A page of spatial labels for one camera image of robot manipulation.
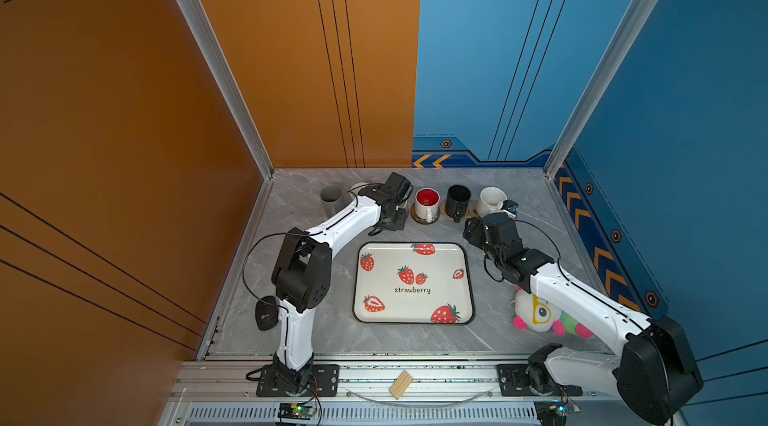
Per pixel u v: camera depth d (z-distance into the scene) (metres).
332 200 0.96
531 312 0.77
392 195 0.72
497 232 0.63
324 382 0.74
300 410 0.71
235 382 0.75
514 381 0.73
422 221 1.03
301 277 0.51
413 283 0.89
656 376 0.39
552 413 0.71
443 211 1.06
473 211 1.05
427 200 1.05
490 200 1.00
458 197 0.99
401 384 0.72
